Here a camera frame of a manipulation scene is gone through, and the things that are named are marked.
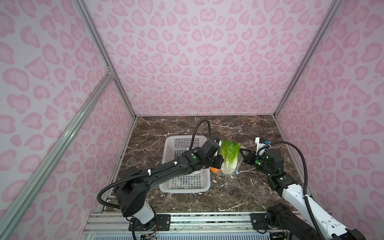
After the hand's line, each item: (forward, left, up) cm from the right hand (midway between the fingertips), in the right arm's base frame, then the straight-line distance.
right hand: (240, 149), depth 77 cm
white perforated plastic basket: (-10, +22, -19) cm, 31 cm away
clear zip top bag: (-5, 0, -3) cm, 6 cm away
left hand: (-3, +8, -3) cm, 9 cm away
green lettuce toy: (-3, +6, +2) cm, 7 cm away
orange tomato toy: (-7, +12, -11) cm, 18 cm away
